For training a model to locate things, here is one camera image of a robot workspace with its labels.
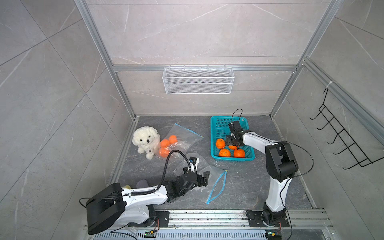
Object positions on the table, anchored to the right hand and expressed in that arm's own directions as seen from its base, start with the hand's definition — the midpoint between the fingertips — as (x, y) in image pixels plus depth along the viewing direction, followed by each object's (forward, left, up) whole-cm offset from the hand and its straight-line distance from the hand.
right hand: (232, 140), depth 101 cm
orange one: (-12, -2, +3) cm, 13 cm away
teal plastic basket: (+12, +7, -2) cm, 14 cm away
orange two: (-12, +8, +4) cm, 15 cm away
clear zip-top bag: (+1, +38, +2) cm, 38 cm away
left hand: (-24, +21, +8) cm, 33 cm away
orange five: (-4, +46, +4) cm, 46 cm away
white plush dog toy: (-8, +53, +15) cm, 56 cm away
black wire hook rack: (-17, -42, +29) cm, 54 cm away
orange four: (-8, +2, +4) cm, 9 cm away
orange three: (-4, +9, +2) cm, 10 cm away
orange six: (0, +41, +2) cm, 41 cm away
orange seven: (-10, +45, +6) cm, 47 cm away
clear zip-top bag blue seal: (-30, +15, +8) cm, 34 cm away
